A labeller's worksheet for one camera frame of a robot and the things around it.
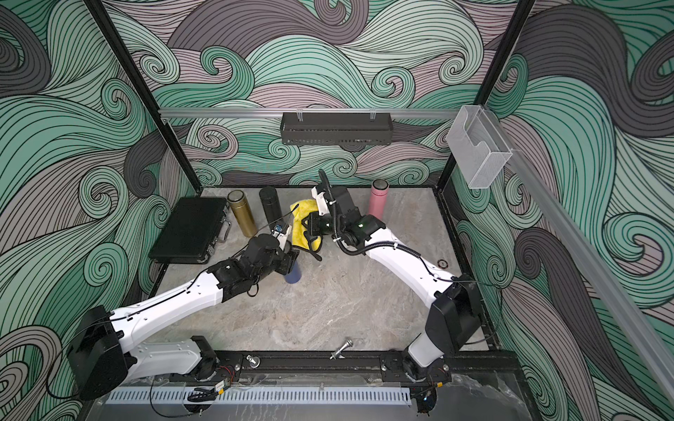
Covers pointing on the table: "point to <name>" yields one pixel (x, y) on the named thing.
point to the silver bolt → (348, 343)
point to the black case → (191, 231)
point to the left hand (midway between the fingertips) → (290, 246)
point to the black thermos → (270, 203)
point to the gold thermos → (243, 214)
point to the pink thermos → (378, 196)
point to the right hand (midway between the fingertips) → (300, 223)
